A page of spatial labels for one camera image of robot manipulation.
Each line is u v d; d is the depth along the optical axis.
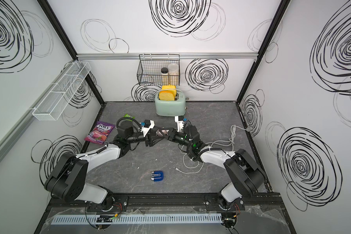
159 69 0.89
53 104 0.73
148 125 0.69
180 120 0.75
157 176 0.81
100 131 0.99
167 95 0.96
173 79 0.87
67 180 0.43
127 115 1.11
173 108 1.04
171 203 0.75
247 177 0.44
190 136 0.62
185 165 0.87
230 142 0.95
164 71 0.85
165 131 0.77
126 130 0.65
